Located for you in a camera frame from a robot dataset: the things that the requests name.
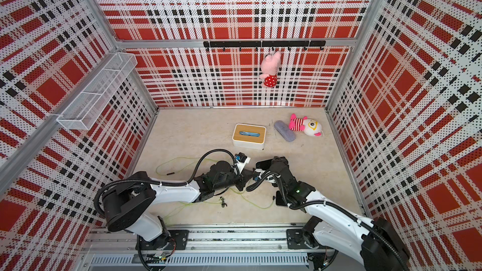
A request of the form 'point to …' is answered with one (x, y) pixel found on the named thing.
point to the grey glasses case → (283, 130)
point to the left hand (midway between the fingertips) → (256, 173)
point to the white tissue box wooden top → (249, 136)
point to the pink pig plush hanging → (269, 66)
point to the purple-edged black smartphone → (280, 200)
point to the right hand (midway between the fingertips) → (281, 160)
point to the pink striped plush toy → (310, 127)
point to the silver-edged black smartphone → (263, 164)
